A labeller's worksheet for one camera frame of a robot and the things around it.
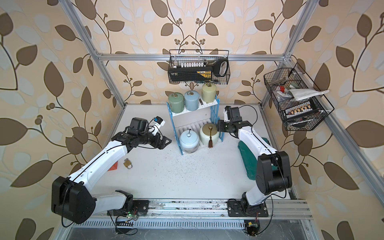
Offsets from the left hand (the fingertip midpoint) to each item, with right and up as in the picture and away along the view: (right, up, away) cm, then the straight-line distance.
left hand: (165, 137), depth 81 cm
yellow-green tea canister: (+24, +24, -2) cm, 34 cm away
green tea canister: (+7, +18, -7) cm, 21 cm away
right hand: (+32, +6, +10) cm, 35 cm away
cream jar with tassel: (+25, +1, +8) cm, 26 cm away
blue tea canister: (+15, +20, -6) cm, 25 cm away
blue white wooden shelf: (+26, +14, +32) cm, 43 cm away
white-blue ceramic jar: (+13, -3, +4) cm, 14 cm away
